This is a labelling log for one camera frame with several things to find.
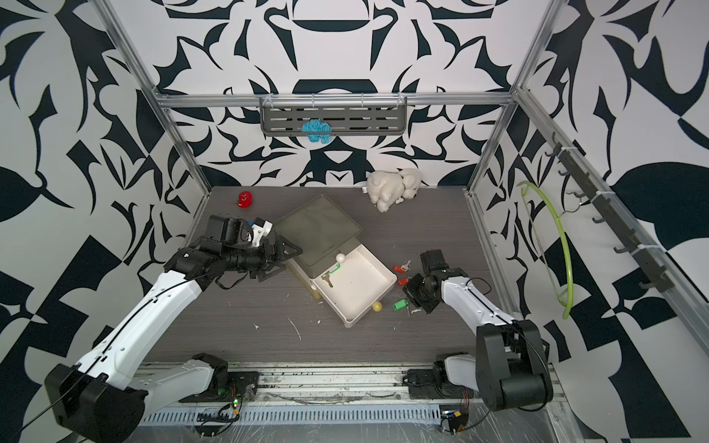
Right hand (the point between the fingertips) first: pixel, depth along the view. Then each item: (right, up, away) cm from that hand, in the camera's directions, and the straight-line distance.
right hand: (406, 290), depth 89 cm
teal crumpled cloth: (-28, +53, +2) cm, 60 cm away
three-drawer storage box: (-24, +18, -8) cm, 31 cm away
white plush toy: (-4, +34, +20) cm, 40 cm away
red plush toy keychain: (-60, +30, +23) cm, 71 cm away
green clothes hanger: (+34, +28, -16) cm, 47 cm away
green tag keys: (-25, +5, -4) cm, 25 cm away
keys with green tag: (-1, -4, -1) cm, 4 cm away
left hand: (-32, +14, -15) cm, 38 cm away
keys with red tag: (0, +5, +8) cm, 9 cm away
